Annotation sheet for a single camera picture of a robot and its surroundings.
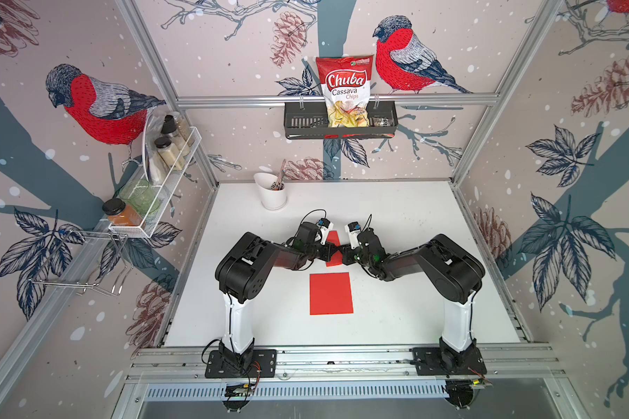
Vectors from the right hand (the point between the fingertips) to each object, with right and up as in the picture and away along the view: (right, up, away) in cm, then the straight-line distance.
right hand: (338, 248), depth 99 cm
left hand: (+1, +1, -1) cm, 2 cm away
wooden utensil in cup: (-25, +25, +11) cm, 37 cm away
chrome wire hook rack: (-58, +5, -42) cm, 72 cm away
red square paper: (-3, -14, -10) cm, 18 cm away
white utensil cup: (-28, +19, +9) cm, 35 cm away
